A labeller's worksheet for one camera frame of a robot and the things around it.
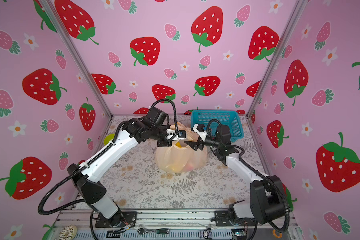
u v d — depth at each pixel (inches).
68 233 27.1
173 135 23.6
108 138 41.3
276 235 27.1
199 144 27.1
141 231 27.5
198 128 25.3
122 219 28.3
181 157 32.2
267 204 16.5
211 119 34.0
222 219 28.7
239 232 27.8
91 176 16.7
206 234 26.6
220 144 25.3
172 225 28.8
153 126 21.3
